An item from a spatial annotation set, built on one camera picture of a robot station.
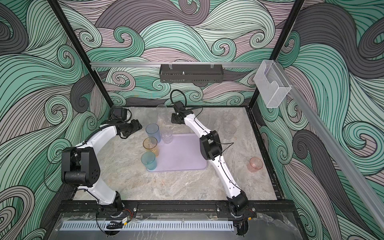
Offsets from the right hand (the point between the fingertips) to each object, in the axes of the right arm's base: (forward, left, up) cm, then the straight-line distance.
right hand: (175, 118), depth 106 cm
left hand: (-13, +21, +8) cm, 26 cm away
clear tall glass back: (+6, +11, -1) cm, 12 cm away
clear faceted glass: (+1, +17, +1) cm, 17 cm away
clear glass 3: (-8, -39, -4) cm, 40 cm away
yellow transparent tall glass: (-21, +14, 0) cm, 25 cm away
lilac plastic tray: (-23, -6, -8) cm, 25 cm away
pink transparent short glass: (-32, -50, -4) cm, 60 cm away
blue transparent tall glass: (-15, +12, +6) cm, 20 cm away
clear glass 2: (+5, -40, -3) cm, 40 cm away
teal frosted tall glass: (-30, +14, -2) cm, 33 cm away
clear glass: (-13, +5, -3) cm, 14 cm away
